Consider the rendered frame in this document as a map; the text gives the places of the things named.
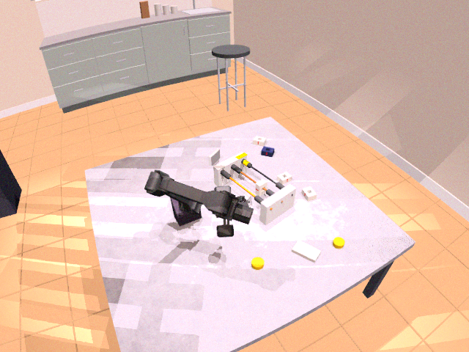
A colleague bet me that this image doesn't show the yellow short cylinder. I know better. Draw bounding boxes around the yellow short cylinder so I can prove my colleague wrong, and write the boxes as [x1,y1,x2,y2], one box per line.
[251,257,265,270]
[333,237,344,249]

